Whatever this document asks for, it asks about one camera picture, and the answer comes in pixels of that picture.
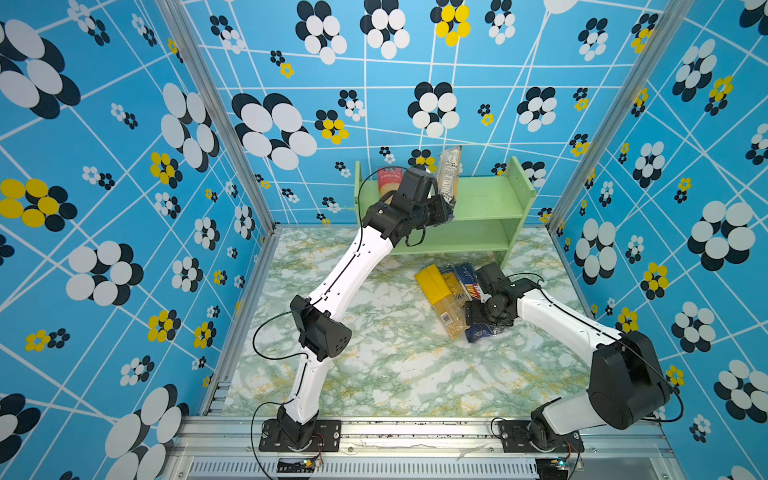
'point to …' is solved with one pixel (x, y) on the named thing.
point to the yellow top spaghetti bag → (436, 291)
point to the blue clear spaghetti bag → (457, 276)
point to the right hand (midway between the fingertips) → (480, 317)
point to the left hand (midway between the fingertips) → (450, 204)
